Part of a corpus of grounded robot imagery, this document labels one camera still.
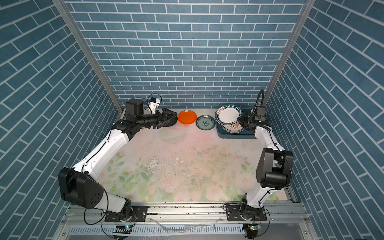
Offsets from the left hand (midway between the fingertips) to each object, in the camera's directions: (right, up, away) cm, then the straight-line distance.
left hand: (173, 117), depth 74 cm
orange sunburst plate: (+39, -7, +32) cm, 51 cm away
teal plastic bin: (+45, -11, +30) cm, 55 cm away
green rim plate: (+32, +3, +25) cm, 41 cm away
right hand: (+37, +2, +17) cm, 41 cm away
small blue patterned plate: (+18, -3, +38) cm, 42 cm away
